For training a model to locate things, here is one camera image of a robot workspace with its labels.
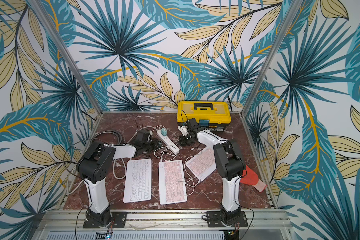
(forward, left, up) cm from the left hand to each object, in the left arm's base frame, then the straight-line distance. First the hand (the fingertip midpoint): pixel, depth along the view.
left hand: (162, 144), depth 99 cm
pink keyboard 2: (-12, -26, -2) cm, 29 cm away
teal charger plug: (+8, -1, +3) cm, 8 cm away
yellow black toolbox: (+16, -36, +14) cm, 42 cm away
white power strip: (+2, -4, 0) cm, 5 cm away
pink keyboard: (-27, -8, -3) cm, 28 cm away
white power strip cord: (-12, +23, -2) cm, 25 cm away
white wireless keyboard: (-26, +11, -2) cm, 29 cm away
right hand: (+1, -12, +2) cm, 12 cm away
